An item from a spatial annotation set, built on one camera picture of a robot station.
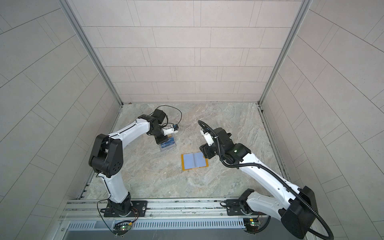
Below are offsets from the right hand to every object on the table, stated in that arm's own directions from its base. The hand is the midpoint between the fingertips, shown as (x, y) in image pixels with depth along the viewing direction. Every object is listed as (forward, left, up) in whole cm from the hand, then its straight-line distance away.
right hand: (203, 147), depth 76 cm
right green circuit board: (-32, -20, -16) cm, 41 cm away
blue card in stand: (+11, +19, -11) cm, 25 cm away
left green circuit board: (-30, +37, -12) cm, 49 cm away
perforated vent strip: (-31, -9, -17) cm, 37 cm away
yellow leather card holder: (0, +5, -15) cm, 16 cm away
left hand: (+14, +20, -9) cm, 26 cm away
